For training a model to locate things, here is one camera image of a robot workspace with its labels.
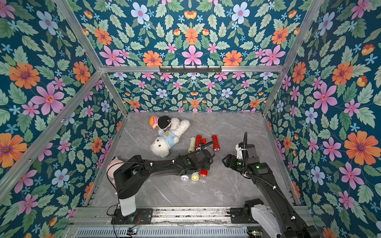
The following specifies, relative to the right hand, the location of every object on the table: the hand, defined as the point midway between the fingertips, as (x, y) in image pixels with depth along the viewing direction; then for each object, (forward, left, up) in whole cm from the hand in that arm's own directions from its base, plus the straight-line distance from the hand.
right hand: (229, 159), depth 80 cm
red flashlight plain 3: (-5, +14, -7) cm, 16 cm away
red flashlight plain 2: (+15, +6, -10) cm, 20 cm away
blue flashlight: (-7, +25, -10) cm, 28 cm away
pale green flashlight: (+16, +22, -9) cm, 29 cm away
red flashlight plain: (+19, +18, -10) cm, 28 cm away
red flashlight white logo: (+19, +14, -10) cm, 26 cm away
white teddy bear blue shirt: (+10, +41, -3) cm, 43 cm away
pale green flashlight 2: (-6, +19, -10) cm, 22 cm away
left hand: (+2, +9, -7) cm, 12 cm away
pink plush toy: (-3, +66, -4) cm, 66 cm away
